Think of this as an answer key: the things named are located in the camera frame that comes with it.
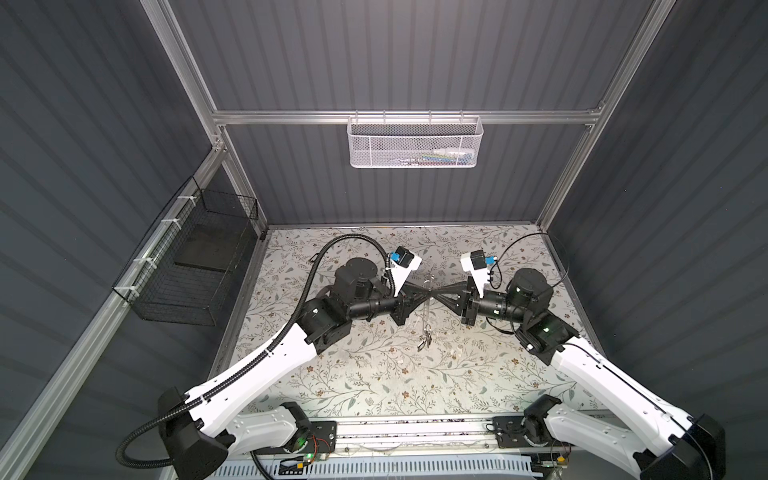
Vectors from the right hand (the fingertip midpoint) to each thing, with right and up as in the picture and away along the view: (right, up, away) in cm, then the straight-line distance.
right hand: (436, 298), depth 64 cm
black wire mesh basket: (-61, +5, +8) cm, 62 cm away
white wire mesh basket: (-1, +52, +47) cm, 70 cm away
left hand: (-1, +1, -1) cm, 2 cm away
